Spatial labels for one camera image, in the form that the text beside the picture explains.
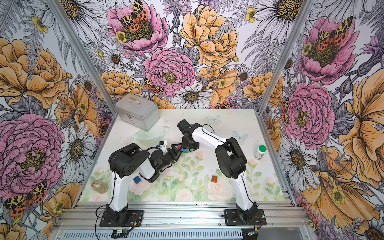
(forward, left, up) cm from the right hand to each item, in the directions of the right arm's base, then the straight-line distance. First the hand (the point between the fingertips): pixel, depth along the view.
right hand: (189, 149), depth 94 cm
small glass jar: (-22, +46, +1) cm, 51 cm away
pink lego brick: (+1, +6, +2) cm, 6 cm away
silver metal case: (+24, +33, +10) cm, 42 cm away
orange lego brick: (-18, -14, -3) cm, 23 cm away
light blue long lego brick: (-5, +1, +7) cm, 9 cm away
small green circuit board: (-41, +33, -7) cm, 53 cm away
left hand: (-1, +3, -1) cm, 3 cm away
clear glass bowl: (+16, +24, -6) cm, 30 cm away
